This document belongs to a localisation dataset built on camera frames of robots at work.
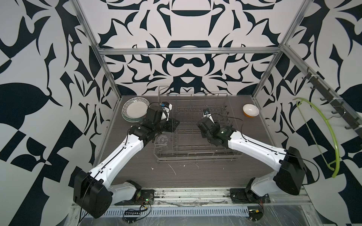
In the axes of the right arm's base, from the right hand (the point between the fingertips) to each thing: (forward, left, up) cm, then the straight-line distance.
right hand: (207, 123), depth 83 cm
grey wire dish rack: (-4, +12, -18) cm, 22 cm away
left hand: (-1, +17, +7) cm, 18 cm away
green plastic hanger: (+7, -50, +10) cm, 51 cm away
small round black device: (-42, -21, -19) cm, 51 cm away
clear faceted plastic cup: (-8, +26, -4) cm, 27 cm away
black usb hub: (-41, +40, -20) cm, 61 cm away
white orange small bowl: (+22, -38, -17) cm, 47 cm away
